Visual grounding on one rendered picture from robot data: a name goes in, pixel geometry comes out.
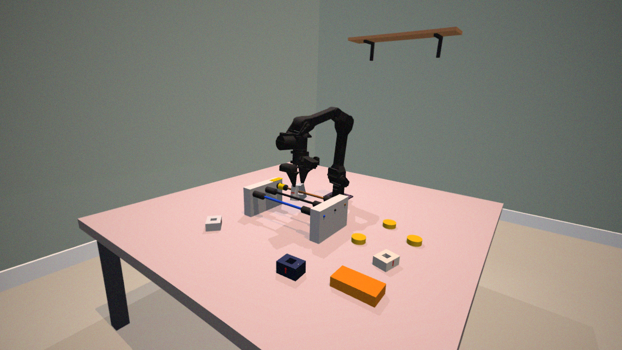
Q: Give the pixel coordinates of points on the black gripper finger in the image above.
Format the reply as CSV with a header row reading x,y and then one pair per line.
x,y
292,177
303,174

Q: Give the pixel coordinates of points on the orange rectangular block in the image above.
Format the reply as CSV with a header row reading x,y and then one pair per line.
x,y
358,285

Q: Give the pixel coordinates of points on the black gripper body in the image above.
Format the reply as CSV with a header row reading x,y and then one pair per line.
x,y
292,168

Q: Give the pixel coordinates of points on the yellow short cylinder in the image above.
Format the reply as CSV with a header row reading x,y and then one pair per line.
x,y
358,239
389,224
414,240

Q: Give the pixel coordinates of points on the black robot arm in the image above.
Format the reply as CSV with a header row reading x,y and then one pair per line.
x,y
297,135

